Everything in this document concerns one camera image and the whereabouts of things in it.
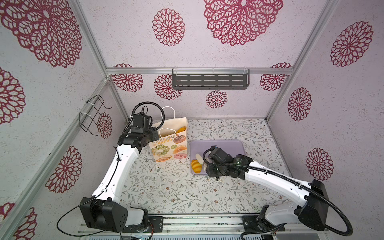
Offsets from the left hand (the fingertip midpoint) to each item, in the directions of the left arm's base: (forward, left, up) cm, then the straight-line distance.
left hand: (153, 136), depth 79 cm
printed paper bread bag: (0, -11, +2) cm, 11 cm away
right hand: (-15, -28, -9) cm, 33 cm away
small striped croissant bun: (-8, -23, -19) cm, 32 cm away
